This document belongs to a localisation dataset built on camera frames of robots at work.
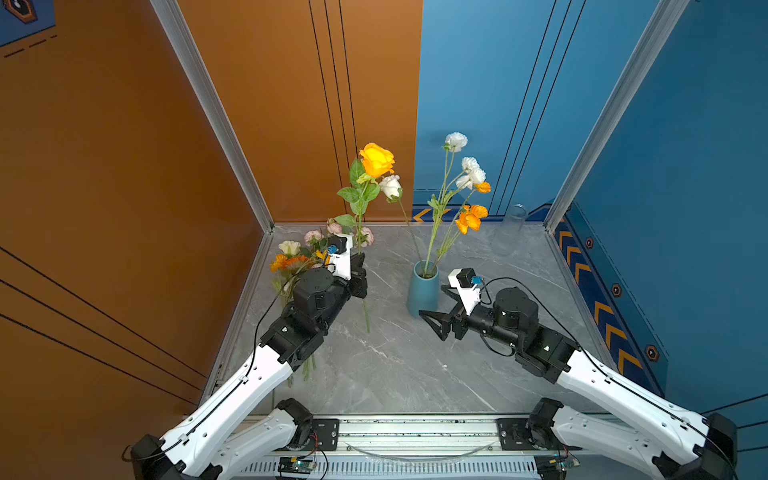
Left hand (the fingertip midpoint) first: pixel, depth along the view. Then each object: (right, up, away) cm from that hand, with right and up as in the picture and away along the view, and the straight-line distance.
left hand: (363, 253), depth 69 cm
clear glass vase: (+48, +6, +38) cm, 61 cm away
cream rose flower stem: (-30, +1, +37) cm, 48 cm away
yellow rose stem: (-2, -19, +27) cm, 34 cm away
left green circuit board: (-17, -51, +2) cm, 53 cm away
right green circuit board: (+45, -51, +2) cm, 68 cm away
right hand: (+15, -11, -1) cm, 19 cm away
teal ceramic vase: (+16, -10, +14) cm, 23 cm away
